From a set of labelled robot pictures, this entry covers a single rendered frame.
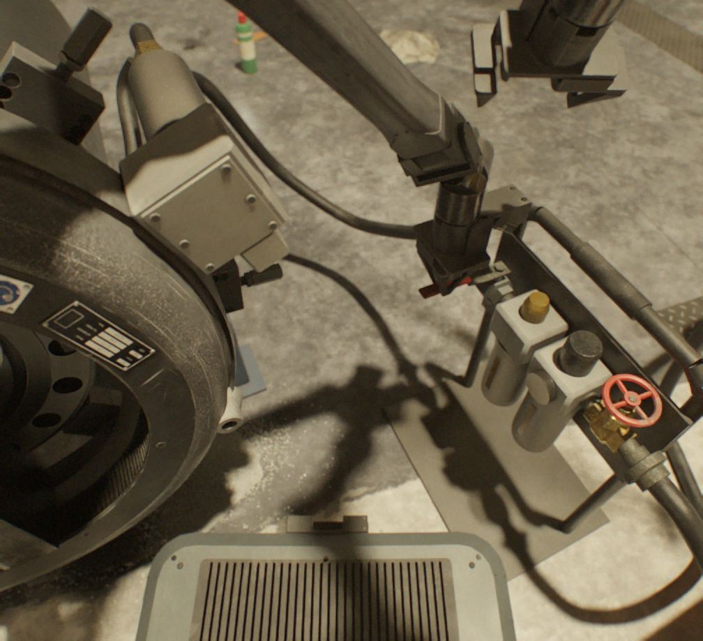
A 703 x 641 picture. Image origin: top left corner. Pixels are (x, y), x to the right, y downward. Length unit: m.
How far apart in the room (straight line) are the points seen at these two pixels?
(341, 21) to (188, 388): 0.38
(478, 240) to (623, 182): 1.32
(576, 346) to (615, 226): 1.07
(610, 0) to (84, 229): 0.42
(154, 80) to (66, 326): 0.28
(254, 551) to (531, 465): 0.62
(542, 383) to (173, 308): 0.49
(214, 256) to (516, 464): 0.86
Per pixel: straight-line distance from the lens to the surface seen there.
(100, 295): 0.45
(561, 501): 1.18
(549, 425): 0.85
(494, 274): 0.82
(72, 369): 0.72
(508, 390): 0.91
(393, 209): 1.63
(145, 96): 0.60
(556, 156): 1.99
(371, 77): 0.47
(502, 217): 0.70
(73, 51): 0.48
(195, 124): 0.47
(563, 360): 0.74
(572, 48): 0.48
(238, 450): 1.17
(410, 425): 1.17
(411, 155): 0.58
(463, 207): 0.63
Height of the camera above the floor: 1.06
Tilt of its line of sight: 49 degrees down
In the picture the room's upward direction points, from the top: 1 degrees counter-clockwise
